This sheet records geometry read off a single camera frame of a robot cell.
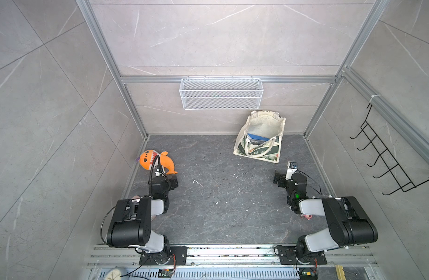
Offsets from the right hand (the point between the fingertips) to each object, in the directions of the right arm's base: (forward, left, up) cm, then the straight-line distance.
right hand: (286, 171), depth 93 cm
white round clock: (-45, +79, -2) cm, 90 cm away
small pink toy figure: (-23, -6, -5) cm, 24 cm away
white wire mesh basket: (+39, +34, +24) cm, 57 cm away
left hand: (0, +66, -1) cm, 66 cm away
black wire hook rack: (-23, -26, +27) cm, 44 cm away
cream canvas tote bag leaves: (+31, +9, +7) cm, 33 cm away
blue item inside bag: (+23, +13, +1) cm, 26 cm away
